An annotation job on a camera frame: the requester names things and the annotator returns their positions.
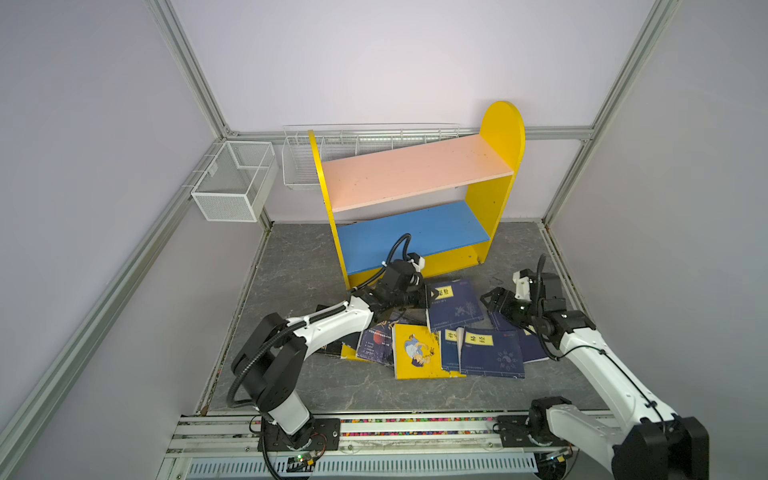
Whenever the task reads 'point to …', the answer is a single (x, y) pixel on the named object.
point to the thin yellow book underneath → (349, 353)
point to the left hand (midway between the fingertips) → (439, 298)
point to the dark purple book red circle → (376, 342)
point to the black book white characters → (335, 347)
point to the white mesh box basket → (237, 181)
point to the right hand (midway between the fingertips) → (491, 304)
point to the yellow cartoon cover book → (416, 353)
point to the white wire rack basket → (344, 141)
